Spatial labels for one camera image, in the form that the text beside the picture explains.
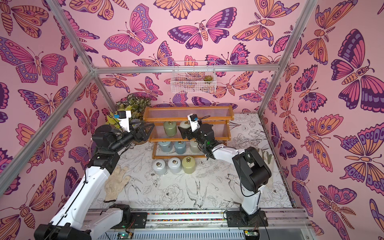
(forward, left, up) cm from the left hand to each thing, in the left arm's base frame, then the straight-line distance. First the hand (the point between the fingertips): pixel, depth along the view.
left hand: (150, 123), depth 70 cm
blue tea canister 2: (+4, -12, -26) cm, 29 cm away
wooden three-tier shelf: (+9, -34, -5) cm, 35 cm away
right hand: (+12, -16, -12) cm, 24 cm away
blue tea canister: (+4, -3, -26) cm, 27 cm away
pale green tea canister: (+4, -20, -27) cm, 34 cm away
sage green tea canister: (+7, -7, -13) cm, 16 cm away
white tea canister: (-10, -1, -26) cm, 28 cm away
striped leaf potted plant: (+25, +16, -11) cm, 32 cm away
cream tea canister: (+9, -15, -11) cm, 21 cm away
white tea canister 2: (-8, -9, -27) cm, 30 cm away
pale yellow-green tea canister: (-8, -17, -27) cm, 33 cm away
